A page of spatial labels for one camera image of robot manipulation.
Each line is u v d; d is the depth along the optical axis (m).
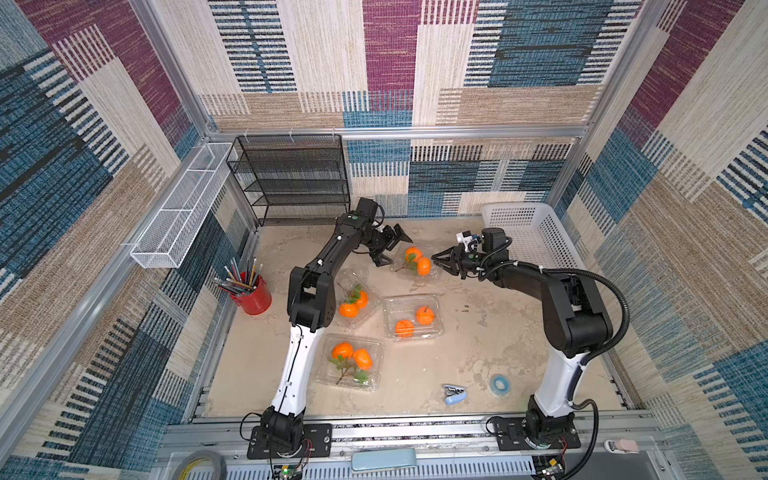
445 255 0.92
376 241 0.89
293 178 1.08
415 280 1.01
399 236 0.91
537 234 1.14
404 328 0.88
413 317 0.92
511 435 0.73
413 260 0.99
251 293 0.91
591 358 0.53
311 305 0.65
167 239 0.71
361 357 0.81
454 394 0.79
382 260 0.97
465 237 0.93
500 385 0.82
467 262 0.86
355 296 0.95
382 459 0.68
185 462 0.69
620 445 0.69
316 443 0.73
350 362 0.83
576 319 0.52
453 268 0.88
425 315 0.91
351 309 0.90
